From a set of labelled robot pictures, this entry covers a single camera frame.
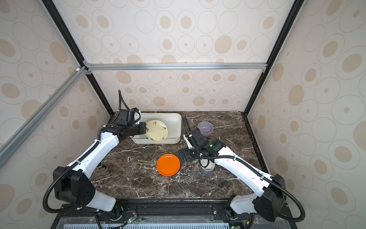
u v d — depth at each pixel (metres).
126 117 0.63
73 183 0.41
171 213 0.75
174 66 0.87
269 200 0.38
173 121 1.13
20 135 0.55
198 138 0.57
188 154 0.66
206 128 1.03
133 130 0.69
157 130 0.94
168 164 0.90
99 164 0.50
